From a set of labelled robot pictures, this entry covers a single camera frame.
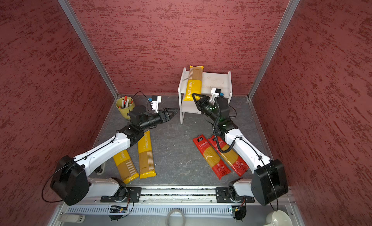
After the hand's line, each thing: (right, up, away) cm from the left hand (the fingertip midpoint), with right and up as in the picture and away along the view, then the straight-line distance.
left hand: (177, 114), depth 73 cm
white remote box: (-46, -47, -9) cm, 67 cm away
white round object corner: (+48, -49, -7) cm, 69 cm away
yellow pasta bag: (-19, -30, +8) cm, 37 cm away
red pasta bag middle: (+33, -27, +12) cm, 45 cm away
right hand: (+7, +9, -1) cm, 11 cm away
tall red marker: (-40, +9, +27) cm, 49 cm away
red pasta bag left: (+24, -31, +8) cm, 40 cm away
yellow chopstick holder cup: (-43, +6, +26) cm, 51 cm away
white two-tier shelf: (+19, +20, +12) cm, 30 cm away
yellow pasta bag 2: (-31, -32, +9) cm, 45 cm away
